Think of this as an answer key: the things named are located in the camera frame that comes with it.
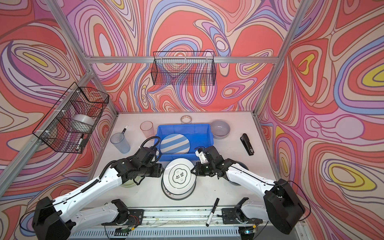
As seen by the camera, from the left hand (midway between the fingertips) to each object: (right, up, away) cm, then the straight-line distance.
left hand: (162, 169), depth 79 cm
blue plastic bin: (+21, +16, +25) cm, 37 cm away
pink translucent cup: (-13, +22, +15) cm, 29 cm away
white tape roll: (-37, +24, -8) cm, 45 cm away
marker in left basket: (-39, +15, -7) cm, 43 cm away
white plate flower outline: (+8, -4, +2) cm, 9 cm away
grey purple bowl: (+36, +21, +28) cm, 50 cm away
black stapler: (+52, +14, +22) cm, 58 cm away
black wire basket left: (-47, +24, -4) cm, 52 cm away
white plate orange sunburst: (+8, -14, -1) cm, 16 cm away
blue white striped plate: (+4, +11, +21) cm, 24 cm away
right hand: (+16, -3, +1) cm, 17 cm away
